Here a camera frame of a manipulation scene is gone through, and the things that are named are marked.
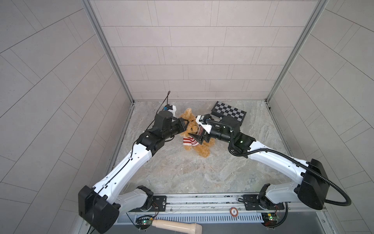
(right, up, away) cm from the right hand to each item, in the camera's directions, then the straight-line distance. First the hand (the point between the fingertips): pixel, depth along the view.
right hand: (193, 126), depth 69 cm
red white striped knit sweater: (-2, -8, +4) cm, 9 cm away
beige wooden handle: (-1, -44, -6) cm, 44 cm away
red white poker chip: (+20, -41, 0) cm, 46 cm away
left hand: (0, +3, +2) cm, 4 cm away
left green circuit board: (-22, -43, -4) cm, 49 cm away
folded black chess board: (+21, +8, +39) cm, 45 cm away
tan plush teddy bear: (+6, -13, +9) cm, 17 cm away
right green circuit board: (+36, -44, -1) cm, 57 cm away
